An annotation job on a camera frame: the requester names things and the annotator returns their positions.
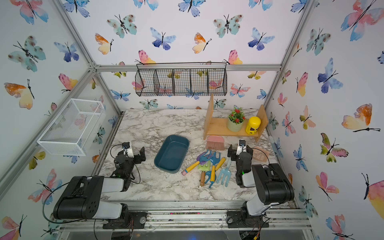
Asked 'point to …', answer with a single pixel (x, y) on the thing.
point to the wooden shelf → (218, 126)
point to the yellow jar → (253, 125)
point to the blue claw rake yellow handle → (208, 173)
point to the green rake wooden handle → (203, 167)
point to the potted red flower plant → (235, 120)
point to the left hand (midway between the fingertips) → (137, 146)
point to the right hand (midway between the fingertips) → (241, 144)
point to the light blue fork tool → (225, 173)
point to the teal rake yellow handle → (208, 156)
